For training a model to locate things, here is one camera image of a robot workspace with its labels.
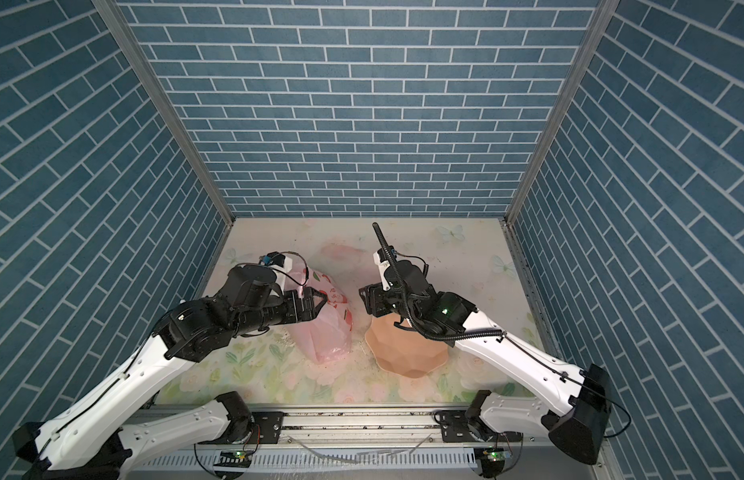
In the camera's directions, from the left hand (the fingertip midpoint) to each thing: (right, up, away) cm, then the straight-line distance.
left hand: (316, 301), depth 66 cm
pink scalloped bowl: (+21, -18, +20) cm, 34 cm away
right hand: (+10, +3, +5) cm, 12 cm away
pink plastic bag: (0, -11, +12) cm, 16 cm away
